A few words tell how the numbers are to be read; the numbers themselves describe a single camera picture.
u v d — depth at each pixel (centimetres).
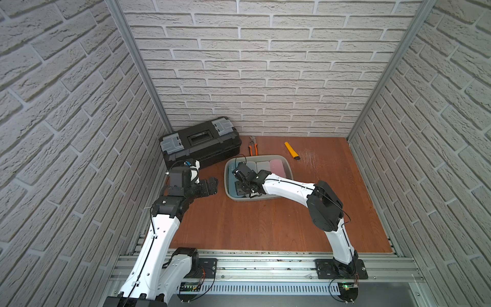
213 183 68
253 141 118
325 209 52
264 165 101
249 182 68
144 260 41
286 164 100
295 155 110
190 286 73
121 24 73
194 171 61
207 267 74
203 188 67
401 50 80
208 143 95
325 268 74
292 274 74
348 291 70
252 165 101
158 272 42
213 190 68
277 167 101
